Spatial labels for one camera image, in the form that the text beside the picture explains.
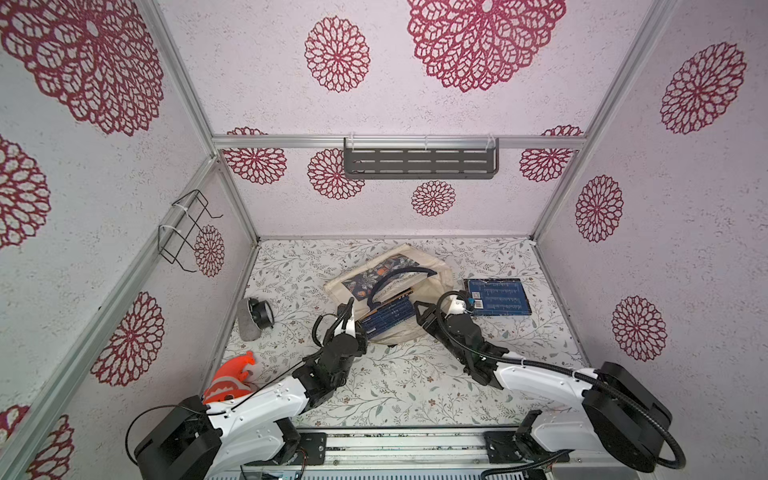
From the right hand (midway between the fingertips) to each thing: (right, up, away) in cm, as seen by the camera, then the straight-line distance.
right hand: (415, 305), depth 81 cm
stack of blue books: (-7, -5, +13) cm, 15 cm away
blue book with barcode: (+30, +1, +19) cm, 36 cm away
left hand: (-16, -4, +1) cm, 16 cm away
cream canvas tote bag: (-8, +4, +4) cm, 10 cm away
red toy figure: (-49, -20, -5) cm, 53 cm away
